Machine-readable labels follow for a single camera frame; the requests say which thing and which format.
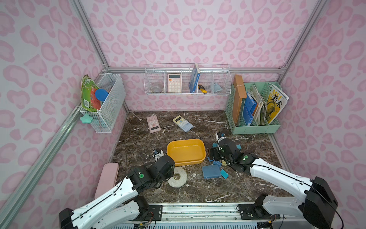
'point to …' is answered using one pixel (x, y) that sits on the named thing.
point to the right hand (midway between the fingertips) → (213, 147)
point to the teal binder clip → (224, 174)
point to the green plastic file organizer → (259, 124)
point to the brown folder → (239, 94)
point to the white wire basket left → (104, 120)
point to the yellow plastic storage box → (187, 151)
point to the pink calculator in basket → (174, 81)
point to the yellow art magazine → (276, 100)
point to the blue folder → (249, 106)
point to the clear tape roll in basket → (157, 89)
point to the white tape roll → (179, 182)
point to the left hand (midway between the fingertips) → (172, 166)
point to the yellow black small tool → (202, 89)
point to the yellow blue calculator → (182, 123)
